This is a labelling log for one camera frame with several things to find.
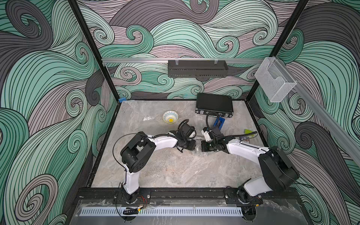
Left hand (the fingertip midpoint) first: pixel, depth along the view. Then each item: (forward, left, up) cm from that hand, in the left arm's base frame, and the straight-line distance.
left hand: (194, 145), depth 90 cm
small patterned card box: (+6, -36, -2) cm, 37 cm away
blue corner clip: (+46, +62, -4) cm, 77 cm away
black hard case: (+39, -13, 0) cm, 41 cm away
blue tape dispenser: (+16, -18, +4) cm, 24 cm away
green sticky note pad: (+13, -39, -3) cm, 42 cm away
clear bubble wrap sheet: (-13, +14, -4) cm, 19 cm away
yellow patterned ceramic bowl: (+25, +17, -2) cm, 30 cm away
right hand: (-1, -3, -1) cm, 3 cm away
